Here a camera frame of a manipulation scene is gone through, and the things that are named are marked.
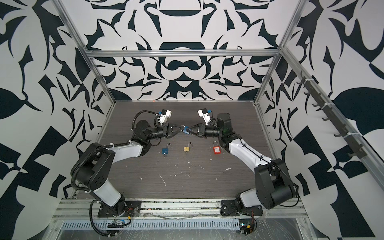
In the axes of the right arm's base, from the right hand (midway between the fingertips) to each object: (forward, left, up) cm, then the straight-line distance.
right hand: (187, 131), depth 74 cm
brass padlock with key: (+3, +1, -24) cm, 25 cm away
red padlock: (+2, -17, -24) cm, 30 cm away
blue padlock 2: (+1, +1, -1) cm, 2 cm away
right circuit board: (-36, -27, -27) cm, 52 cm away
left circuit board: (-35, +32, -20) cm, 52 cm away
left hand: (+1, +1, +2) cm, 2 cm away
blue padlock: (+2, +15, -24) cm, 28 cm away
